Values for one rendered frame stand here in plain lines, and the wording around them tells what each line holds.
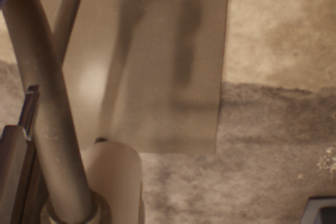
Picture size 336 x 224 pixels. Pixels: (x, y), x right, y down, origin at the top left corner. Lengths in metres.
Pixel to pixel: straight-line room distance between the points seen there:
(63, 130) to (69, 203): 0.05
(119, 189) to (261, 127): 0.44
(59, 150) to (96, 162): 0.26
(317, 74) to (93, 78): 0.37
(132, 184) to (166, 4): 0.29
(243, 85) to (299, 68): 0.10
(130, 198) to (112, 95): 0.34
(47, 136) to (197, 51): 0.51
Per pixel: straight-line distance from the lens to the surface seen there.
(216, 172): 1.05
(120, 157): 0.61
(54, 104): 0.34
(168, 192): 1.11
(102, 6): 0.79
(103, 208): 0.42
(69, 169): 0.35
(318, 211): 1.19
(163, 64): 0.85
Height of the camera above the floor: 0.65
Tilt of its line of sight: 46 degrees down
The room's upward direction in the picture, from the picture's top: 178 degrees counter-clockwise
